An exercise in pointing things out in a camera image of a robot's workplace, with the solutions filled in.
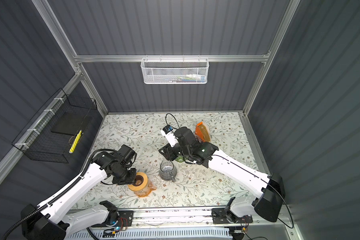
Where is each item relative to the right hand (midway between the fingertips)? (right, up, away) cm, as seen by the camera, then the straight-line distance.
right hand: (164, 149), depth 71 cm
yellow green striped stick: (-42, +1, -3) cm, 42 cm away
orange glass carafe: (-11, -25, +11) cm, 30 cm away
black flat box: (-50, +13, +6) cm, 52 cm away
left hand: (-16, -17, +4) cm, 24 cm away
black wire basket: (-55, +5, -6) cm, 55 cm away
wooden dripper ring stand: (-13, -19, 0) cm, 23 cm away
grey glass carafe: (-1, -16, +20) cm, 26 cm away
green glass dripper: (+8, -2, -9) cm, 12 cm away
